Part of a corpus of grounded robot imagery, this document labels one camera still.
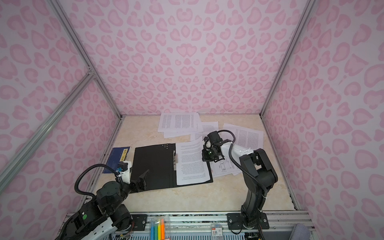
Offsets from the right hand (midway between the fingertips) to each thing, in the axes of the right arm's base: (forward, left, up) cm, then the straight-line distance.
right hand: (203, 157), depth 92 cm
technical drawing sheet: (-4, -13, -5) cm, 15 cm away
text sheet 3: (+19, -31, -6) cm, 37 cm away
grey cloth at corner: (-36, -44, -1) cm, 57 cm away
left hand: (-15, +30, +16) cm, 37 cm away
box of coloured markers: (-37, +21, -2) cm, 42 cm away
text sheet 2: (+33, +18, -5) cm, 38 cm away
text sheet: (-5, +7, -5) cm, 10 cm away
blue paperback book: (+2, +56, -4) cm, 56 cm away
